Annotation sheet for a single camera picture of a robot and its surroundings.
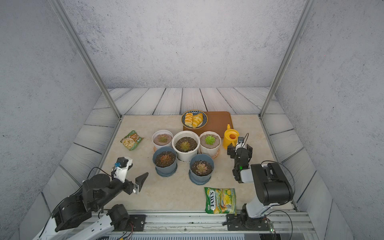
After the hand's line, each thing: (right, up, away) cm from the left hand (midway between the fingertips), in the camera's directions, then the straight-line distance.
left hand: (141, 170), depth 65 cm
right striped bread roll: (+24, +24, +46) cm, 57 cm away
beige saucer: (+37, +1, +32) cm, 49 cm away
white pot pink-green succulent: (+3, +12, +28) cm, 30 cm away
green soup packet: (-21, +9, +39) cm, 45 cm away
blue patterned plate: (+22, +31, +56) cm, 68 cm away
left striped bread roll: (+18, +25, +46) cm, 55 cm away
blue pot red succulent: (+6, +1, +19) cm, 20 cm away
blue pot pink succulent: (+27, -3, +17) cm, 32 cm away
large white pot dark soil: (+17, +9, +26) cm, 32 cm away
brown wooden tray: (+40, +23, +51) cm, 68 cm away
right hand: (+51, +9, +27) cm, 58 cm away
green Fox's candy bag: (+36, -19, +13) cm, 43 cm away
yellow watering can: (+45, +13, +28) cm, 54 cm away
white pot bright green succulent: (+32, +10, +25) cm, 42 cm away
